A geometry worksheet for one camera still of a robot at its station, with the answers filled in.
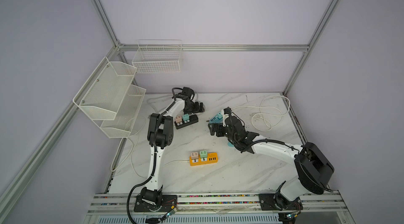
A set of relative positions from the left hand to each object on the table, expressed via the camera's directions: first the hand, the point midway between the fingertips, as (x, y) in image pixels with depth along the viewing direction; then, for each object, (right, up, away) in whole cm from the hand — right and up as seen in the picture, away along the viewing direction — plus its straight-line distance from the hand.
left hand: (198, 111), depth 104 cm
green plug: (+4, -23, -21) cm, 31 cm away
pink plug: (-12, -5, -6) cm, 15 cm away
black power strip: (-3, -5, -2) cm, 6 cm away
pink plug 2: (-1, -23, -23) cm, 32 cm away
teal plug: (-8, -4, -6) cm, 10 cm away
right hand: (+9, -7, -19) cm, 23 cm away
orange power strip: (+9, -25, -19) cm, 33 cm away
